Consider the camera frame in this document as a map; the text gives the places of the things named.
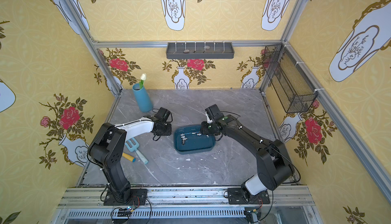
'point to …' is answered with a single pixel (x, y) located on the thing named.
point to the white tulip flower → (143, 78)
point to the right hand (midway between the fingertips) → (200, 131)
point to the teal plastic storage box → (188, 139)
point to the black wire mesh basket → (295, 92)
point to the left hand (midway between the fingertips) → (167, 131)
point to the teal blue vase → (143, 100)
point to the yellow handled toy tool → (133, 159)
